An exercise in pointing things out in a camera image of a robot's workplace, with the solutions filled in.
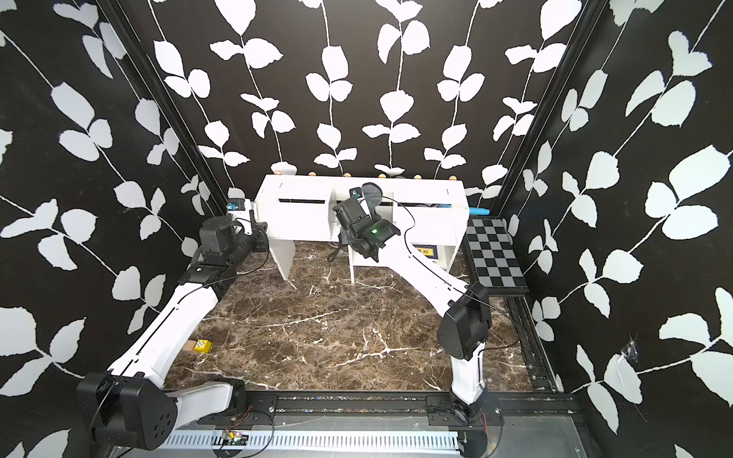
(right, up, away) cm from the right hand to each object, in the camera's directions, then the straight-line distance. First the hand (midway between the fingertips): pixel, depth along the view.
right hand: (361, 218), depth 83 cm
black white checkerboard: (+48, -16, +18) cm, 54 cm away
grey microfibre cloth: (+4, +6, -2) cm, 8 cm away
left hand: (-26, 0, -5) cm, 27 cm away
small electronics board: (-32, -56, -12) cm, 66 cm away
